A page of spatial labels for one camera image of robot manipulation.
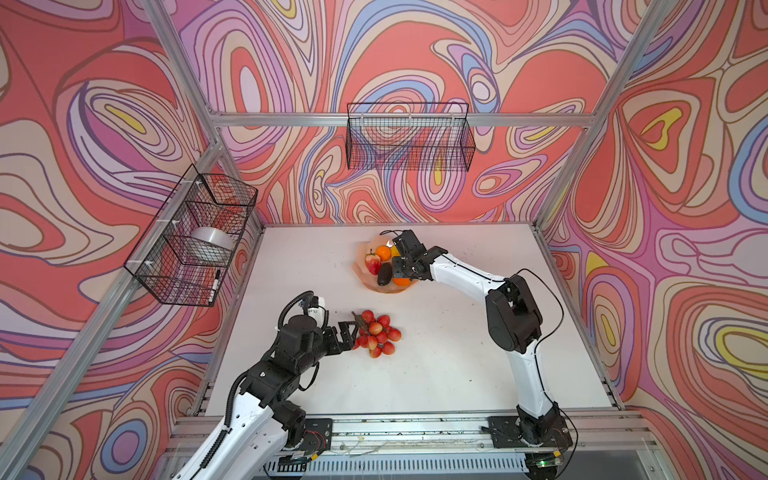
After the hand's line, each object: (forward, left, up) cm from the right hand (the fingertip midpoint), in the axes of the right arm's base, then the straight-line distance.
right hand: (403, 272), depth 99 cm
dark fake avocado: (+1, +6, -1) cm, 6 cm away
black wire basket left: (-10, +54, +26) cm, 61 cm away
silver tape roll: (-7, +49, +27) cm, 56 cm away
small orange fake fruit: (+7, +6, +2) cm, 10 cm away
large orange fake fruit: (-5, +1, +1) cm, 5 cm away
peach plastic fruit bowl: (+3, +15, -2) cm, 15 cm away
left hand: (-23, +16, +9) cm, 30 cm away
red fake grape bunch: (-22, +9, 0) cm, 24 cm away
